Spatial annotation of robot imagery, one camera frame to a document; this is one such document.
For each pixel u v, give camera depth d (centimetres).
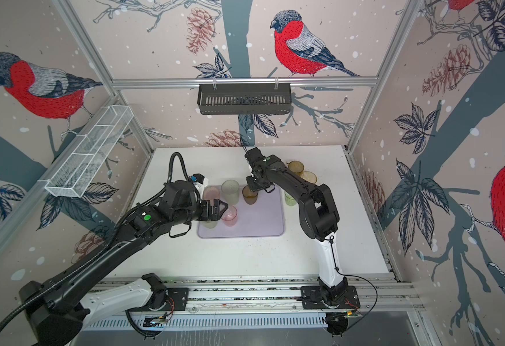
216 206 65
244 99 106
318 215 54
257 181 80
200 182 66
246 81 93
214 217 64
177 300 73
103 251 44
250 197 98
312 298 73
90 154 78
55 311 38
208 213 63
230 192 94
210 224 87
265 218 93
